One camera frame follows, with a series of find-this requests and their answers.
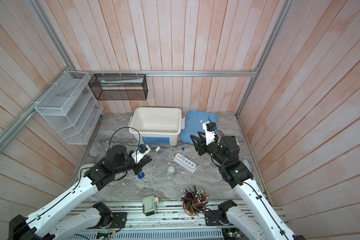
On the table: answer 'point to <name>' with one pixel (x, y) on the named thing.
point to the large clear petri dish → (182, 179)
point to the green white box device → (149, 204)
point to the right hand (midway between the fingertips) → (194, 134)
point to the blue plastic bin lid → (193, 124)
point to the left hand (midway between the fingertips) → (149, 160)
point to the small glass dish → (171, 169)
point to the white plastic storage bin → (157, 126)
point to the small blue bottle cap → (141, 175)
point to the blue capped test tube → (183, 153)
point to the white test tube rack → (187, 164)
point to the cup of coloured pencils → (195, 201)
